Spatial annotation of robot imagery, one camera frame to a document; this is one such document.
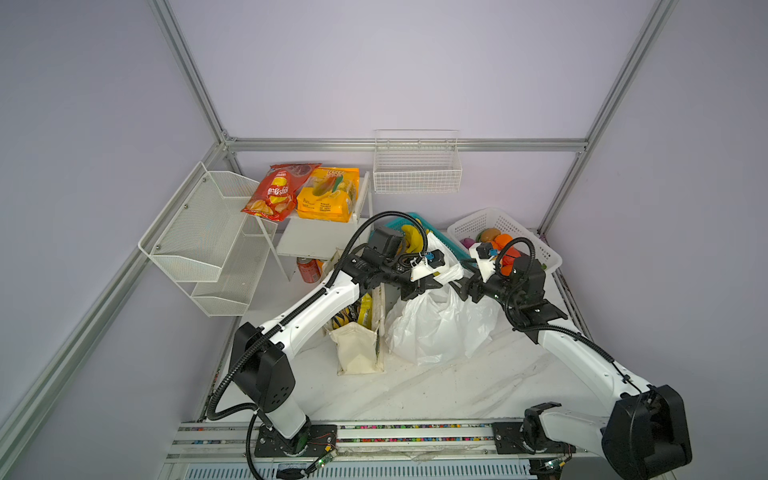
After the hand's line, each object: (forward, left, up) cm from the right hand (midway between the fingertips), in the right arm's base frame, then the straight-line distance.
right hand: (454, 267), depth 78 cm
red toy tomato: (+23, -26, -21) cm, 41 cm away
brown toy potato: (+34, -20, -22) cm, 45 cm away
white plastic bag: (-12, +4, -10) cm, 16 cm away
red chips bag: (+15, +49, +12) cm, 52 cm away
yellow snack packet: (-8, +24, -10) cm, 27 cm away
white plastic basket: (+40, -23, -18) cm, 50 cm away
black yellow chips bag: (-10, +29, -9) cm, 32 cm away
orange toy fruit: (+32, -25, -23) cm, 46 cm away
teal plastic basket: (+23, -3, -16) cm, 29 cm away
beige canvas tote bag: (-17, +25, -14) cm, 34 cm away
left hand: (-6, +5, +1) cm, 8 cm away
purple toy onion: (+27, -10, -19) cm, 35 cm away
